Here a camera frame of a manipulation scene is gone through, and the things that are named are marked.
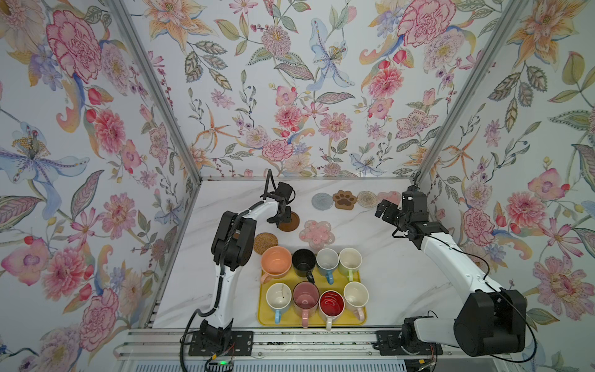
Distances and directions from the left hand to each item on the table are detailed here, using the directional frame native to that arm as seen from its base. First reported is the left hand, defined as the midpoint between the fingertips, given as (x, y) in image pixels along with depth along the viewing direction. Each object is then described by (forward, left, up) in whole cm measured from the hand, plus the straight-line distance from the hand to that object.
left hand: (285, 218), depth 105 cm
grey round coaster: (+10, -18, -1) cm, 20 cm away
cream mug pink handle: (-35, -26, +1) cm, 43 cm away
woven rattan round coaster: (-12, +9, -1) cm, 15 cm away
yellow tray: (-40, +6, -1) cm, 40 cm away
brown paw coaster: (+11, -29, -1) cm, 31 cm away
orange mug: (-22, +4, +1) cm, 22 cm away
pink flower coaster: (-8, -14, -1) cm, 16 cm away
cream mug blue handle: (-35, +2, +1) cm, 35 cm away
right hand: (-9, -39, +17) cm, 44 cm away
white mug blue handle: (-23, -16, +4) cm, 28 cm away
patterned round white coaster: (+11, -40, -1) cm, 41 cm away
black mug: (-24, -7, +5) cm, 26 cm away
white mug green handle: (-22, -26, +2) cm, 34 cm away
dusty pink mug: (-35, -8, +1) cm, 36 cm away
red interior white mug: (-38, -17, 0) cm, 41 cm away
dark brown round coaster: (-4, -3, -1) cm, 5 cm away
